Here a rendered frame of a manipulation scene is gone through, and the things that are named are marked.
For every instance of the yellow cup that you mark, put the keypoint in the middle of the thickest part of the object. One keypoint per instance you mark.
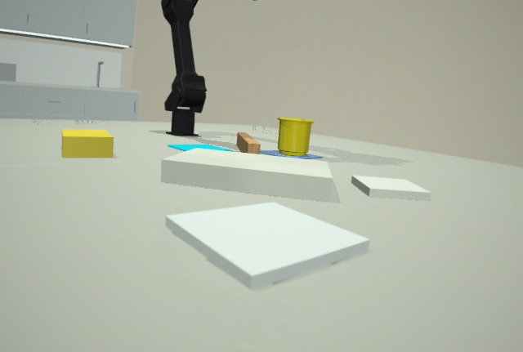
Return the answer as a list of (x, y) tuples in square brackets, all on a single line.
[(294, 136)]

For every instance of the yellow rectangular block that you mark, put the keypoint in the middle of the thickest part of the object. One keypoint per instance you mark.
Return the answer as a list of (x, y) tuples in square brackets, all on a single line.
[(80, 143)]

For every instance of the tan wooden plank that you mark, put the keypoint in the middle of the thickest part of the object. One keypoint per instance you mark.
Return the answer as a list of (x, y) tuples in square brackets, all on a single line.
[(247, 144)]

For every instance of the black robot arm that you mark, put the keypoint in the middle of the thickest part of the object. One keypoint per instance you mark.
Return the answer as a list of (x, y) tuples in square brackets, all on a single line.
[(188, 89)]

